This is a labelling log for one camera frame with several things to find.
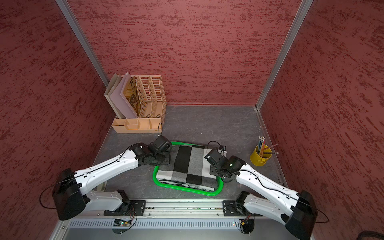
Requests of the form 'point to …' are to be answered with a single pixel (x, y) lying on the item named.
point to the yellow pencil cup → (256, 159)
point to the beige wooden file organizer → (153, 102)
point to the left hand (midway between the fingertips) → (166, 162)
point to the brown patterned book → (131, 95)
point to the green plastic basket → (220, 185)
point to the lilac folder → (117, 98)
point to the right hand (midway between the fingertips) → (216, 172)
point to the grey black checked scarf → (189, 167)
